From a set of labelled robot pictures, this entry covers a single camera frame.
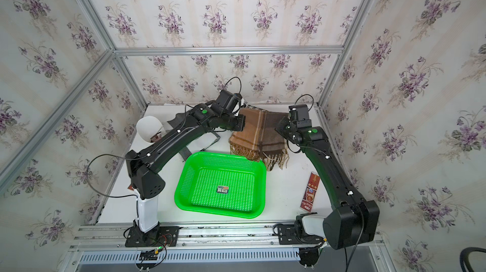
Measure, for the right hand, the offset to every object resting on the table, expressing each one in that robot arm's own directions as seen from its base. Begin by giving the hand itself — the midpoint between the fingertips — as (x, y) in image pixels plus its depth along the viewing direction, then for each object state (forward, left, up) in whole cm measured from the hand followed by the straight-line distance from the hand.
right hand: (281, 126), depth 80 cm
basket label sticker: (-20, +26, -23) cm, 40 cm away
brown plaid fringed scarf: (-6, +9, -4) cm, 11 cm away
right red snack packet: (-20, -15, -22) cm, 33 cm away
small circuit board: (-45, +52, -24) cm, 73 cm away
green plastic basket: (-18, +26, -22) cm, 39 cm away
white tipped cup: (+6, +64, -9) cm, 64 cm away
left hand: (-1, +14, +2) cm, 14 cm away
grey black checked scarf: (+20, +58, -21) cm, 64 cm away
